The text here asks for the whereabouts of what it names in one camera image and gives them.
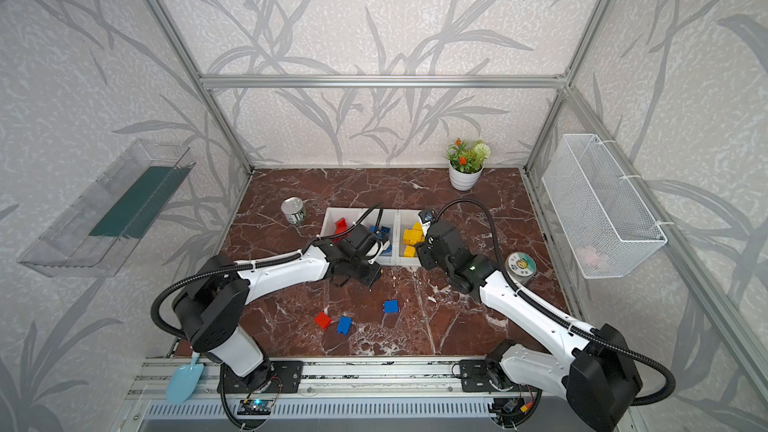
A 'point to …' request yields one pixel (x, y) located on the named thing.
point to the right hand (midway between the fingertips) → (429, 229)
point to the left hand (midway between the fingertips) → (382, 267)
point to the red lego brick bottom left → (323, 320)
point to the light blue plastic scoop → (184, 380)
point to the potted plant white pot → (465, 181)
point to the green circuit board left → (255, 407)
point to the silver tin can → (294, 209)
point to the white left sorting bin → (334, 214)
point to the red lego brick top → (341, 226)
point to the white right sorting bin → (405, 220)
